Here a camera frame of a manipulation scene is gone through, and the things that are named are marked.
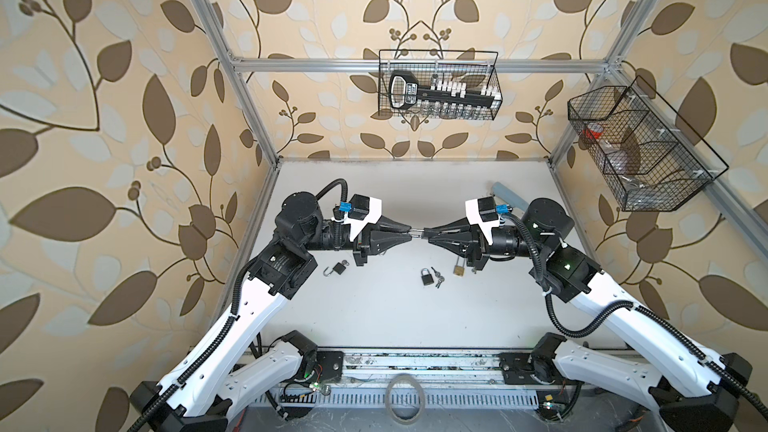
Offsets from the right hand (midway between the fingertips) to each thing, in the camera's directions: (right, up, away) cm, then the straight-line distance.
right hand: (432, 236), depth 55 cm
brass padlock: (+13, -16, +36) cm, 42 cm away
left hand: (-4, +1, -2) cm, 5 cm away
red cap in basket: (+52, +26, +32) cm, 66 cm away
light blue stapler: (+34, +6, +51) cm, 62 cm away
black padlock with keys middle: (+3, -18, +34) cm, 39 cm away
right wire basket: (+56, +16, +17) cm, 61 cm away
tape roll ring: (-7, -39, +17) cm, 43 cm away
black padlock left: (-25, -16, +37) cm, 47 cm away
